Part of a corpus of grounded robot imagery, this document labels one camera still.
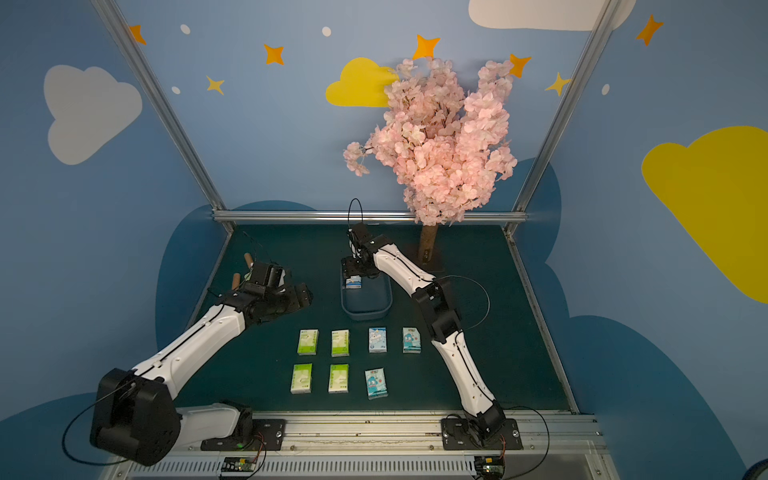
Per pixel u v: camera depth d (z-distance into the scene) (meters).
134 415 0.40
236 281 1.04
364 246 0.76
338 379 0.82
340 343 0.88
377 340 0.89
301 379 0.81
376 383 0.80
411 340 0.89
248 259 1.10
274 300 0.72
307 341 0.88
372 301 1.06
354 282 1.01
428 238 1.01
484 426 0.64
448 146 0.68
